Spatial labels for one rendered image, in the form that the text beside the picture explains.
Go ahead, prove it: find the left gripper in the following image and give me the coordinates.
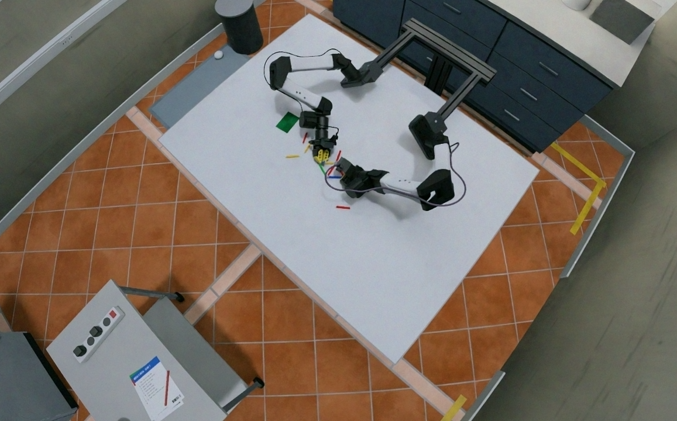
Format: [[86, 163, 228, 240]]
[[340, 165, 364, 186]]

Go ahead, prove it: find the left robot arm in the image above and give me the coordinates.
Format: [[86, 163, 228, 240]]
[[336, 116, 455, 211]]

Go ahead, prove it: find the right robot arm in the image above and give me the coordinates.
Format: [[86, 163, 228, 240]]
[[269, 53, 370, 149]]

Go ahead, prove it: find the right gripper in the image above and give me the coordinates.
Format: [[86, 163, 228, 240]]
[[308, 130, 331, 164]]

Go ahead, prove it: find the green rectangular block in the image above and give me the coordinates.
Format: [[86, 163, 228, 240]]
[[276, 112, 299, 133]]

